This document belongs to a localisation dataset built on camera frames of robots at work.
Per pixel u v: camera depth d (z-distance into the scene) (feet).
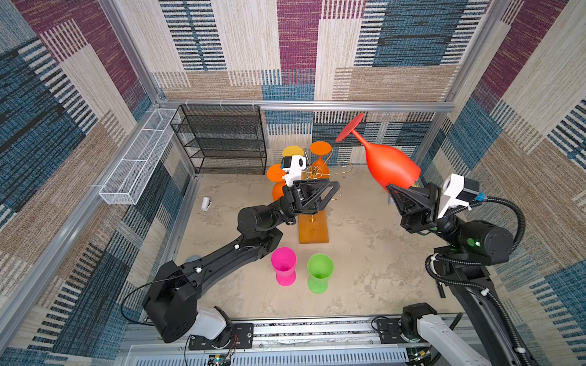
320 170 2.80
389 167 1.51
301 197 1.59
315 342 2.39
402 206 1.59
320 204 1.74
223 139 3.66
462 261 1.45
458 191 1.29
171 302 1.34
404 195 1.51
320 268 2.55
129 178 3.02
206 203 3.41
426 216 1.47
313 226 3.17
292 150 2.65
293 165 1.78
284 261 2.53
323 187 1.56
